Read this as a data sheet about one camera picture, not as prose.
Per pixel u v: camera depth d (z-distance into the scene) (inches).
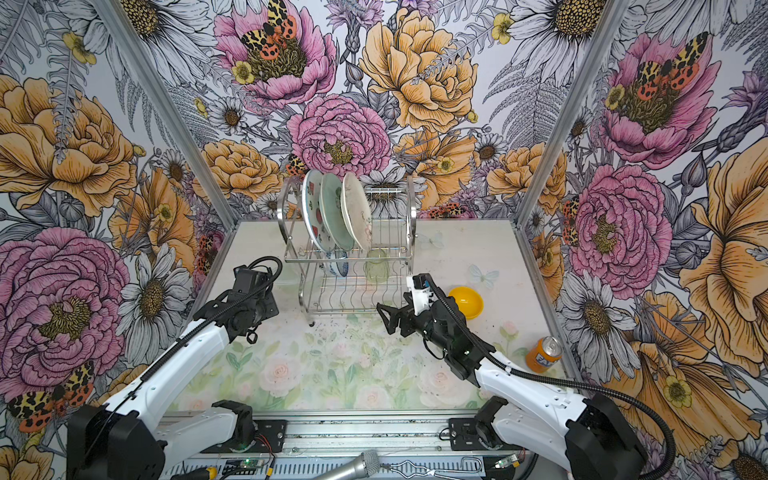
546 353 30.4
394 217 50.1
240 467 28.0
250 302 25.5
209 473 26.6
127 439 15.0
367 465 26.4
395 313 26.6
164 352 27.0
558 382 18.3
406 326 27.5
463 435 29.1
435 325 24.6
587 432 16.0
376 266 36.3
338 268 37.0
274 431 29.5
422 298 27.2
